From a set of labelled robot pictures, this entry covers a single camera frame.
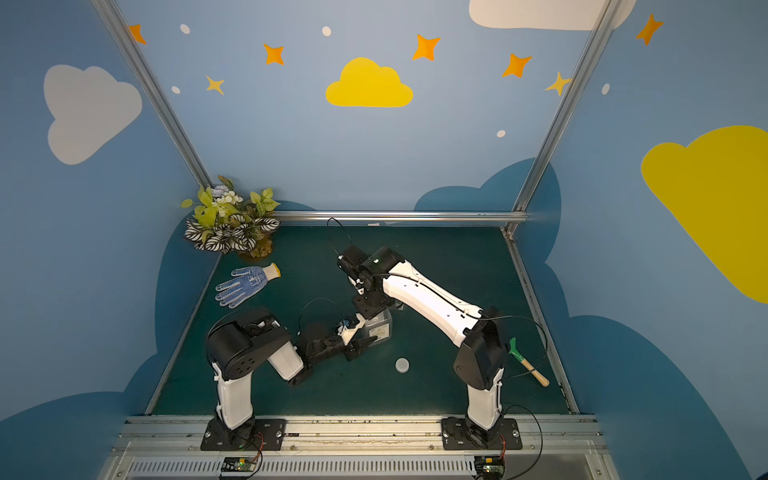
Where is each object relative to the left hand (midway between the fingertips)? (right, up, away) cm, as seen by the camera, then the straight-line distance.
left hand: (372, 326), depth 89 cm
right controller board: (+30, -31, -16) cm, 46 cm away
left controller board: (-32, -30, -17) cm, 47 cm away
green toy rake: (+47, -13, -5) cm, 49 cm away
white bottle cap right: (+9, -11, -3) cm, 14 cm away
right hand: (+2, +8, -8) cm, 11 cm away
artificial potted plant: (-47, +32, +2) cm, 56 cm away
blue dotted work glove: (-45, +12, +15) cm, 49 cm away
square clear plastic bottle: (+2, +1, -5) cm, 6 cm away
